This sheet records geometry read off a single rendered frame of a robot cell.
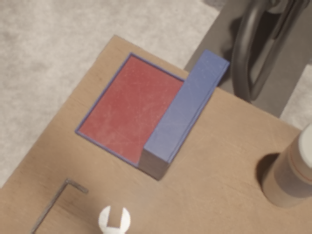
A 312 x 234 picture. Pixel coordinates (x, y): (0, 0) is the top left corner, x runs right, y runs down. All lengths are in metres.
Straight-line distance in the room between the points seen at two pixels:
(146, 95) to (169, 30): 0.65
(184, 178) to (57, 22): 0.84
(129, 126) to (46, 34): 0.73
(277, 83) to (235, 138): 0.61
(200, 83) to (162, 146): 0.10
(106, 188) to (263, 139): 0.25
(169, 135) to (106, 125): 0.16
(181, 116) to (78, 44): 0.80
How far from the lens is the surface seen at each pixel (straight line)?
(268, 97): 1.22
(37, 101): 1.22
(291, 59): 1.29
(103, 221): 0.61
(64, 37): 1.31
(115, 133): 0.64
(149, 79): 0.67
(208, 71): 0.55
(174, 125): 0.52
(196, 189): 0.62
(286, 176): 0.53
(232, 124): 0.66
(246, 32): 0.79
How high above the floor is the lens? 1.07
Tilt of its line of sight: 67 degrees down
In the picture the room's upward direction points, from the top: straight up
